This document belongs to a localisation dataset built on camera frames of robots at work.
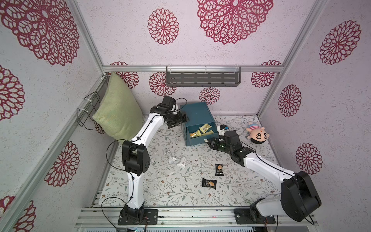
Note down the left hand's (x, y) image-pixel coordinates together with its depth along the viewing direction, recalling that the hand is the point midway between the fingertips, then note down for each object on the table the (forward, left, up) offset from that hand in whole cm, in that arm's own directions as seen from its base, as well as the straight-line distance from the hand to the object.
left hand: (183, 122), depth 90 cm
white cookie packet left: (-16, +8, -18) cm, 26 cm away
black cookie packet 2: (-23, -22, -18) cm, 37 cm away
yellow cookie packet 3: (-5, -16, -4) cm, 17 cm away
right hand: (-11, -13, -2) cm, 18 cm away
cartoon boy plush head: (-2, -50, -12) cm, 52 cm away
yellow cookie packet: (-2, -13, -3) cm, 13 cm away
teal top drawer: (-4, -4, -3) cm, 6 cm away
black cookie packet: (-32, -15, -17) cm, 39 cm away
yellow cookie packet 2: (-9, -7, -1) cm, 11 cm away
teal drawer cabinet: (+5, -9, +1) cm, 11 cm away
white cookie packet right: (-20, +1, -18) cm, 27 cm away
